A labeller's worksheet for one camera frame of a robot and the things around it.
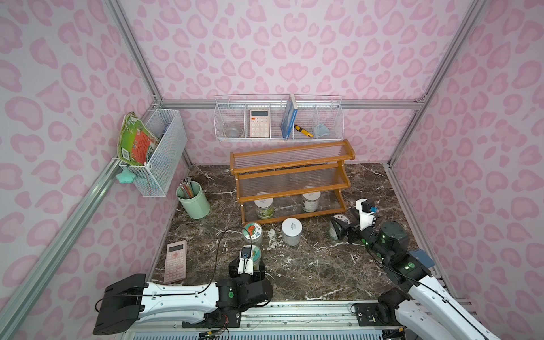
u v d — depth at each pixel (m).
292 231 0.84
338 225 0.66
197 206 0.93
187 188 0.90
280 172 0.95
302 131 0.95
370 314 0.72
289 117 0.88
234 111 0.98
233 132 0.96
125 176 0.63
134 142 0.73
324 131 1.00
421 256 0.86
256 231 0.86
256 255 0.78
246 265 0.67
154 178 0.72
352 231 0.64
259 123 0.93
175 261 0.85
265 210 0.92
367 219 0.64
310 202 0.93
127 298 0.48
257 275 0.71
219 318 0.64
